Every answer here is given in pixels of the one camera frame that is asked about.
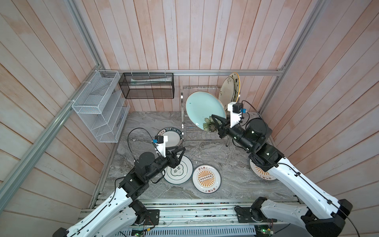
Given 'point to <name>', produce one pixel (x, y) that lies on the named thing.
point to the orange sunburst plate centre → (207, 178)
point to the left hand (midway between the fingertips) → (182, 150)
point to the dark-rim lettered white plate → (174, 136)
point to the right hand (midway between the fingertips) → (213, 114)
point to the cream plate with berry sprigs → (226, 92)
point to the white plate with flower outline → (180, 175)
